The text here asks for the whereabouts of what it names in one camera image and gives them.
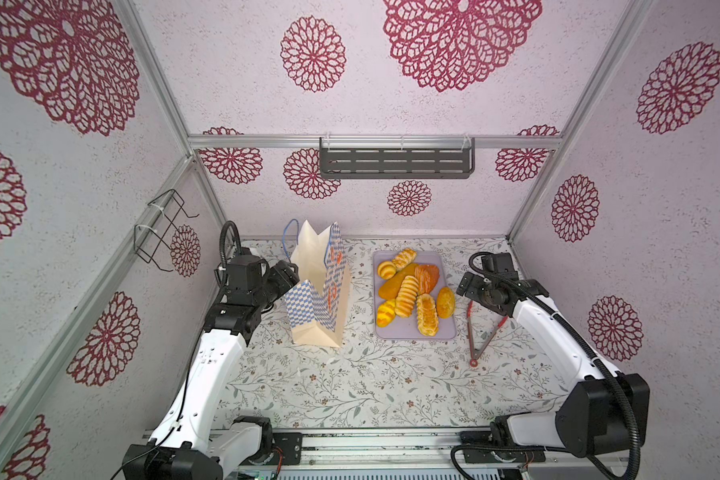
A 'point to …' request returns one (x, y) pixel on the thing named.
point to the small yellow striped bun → (386, 313)
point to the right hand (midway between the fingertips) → (476, 287)
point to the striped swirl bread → (405, 302)
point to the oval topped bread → (427, 315)
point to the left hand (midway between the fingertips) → (289, 277)
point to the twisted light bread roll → (403, 258)
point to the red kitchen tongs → (476, 355)
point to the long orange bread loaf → (390, 289)
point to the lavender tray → (406, 327)
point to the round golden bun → (445, 302)
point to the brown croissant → (428, 276)
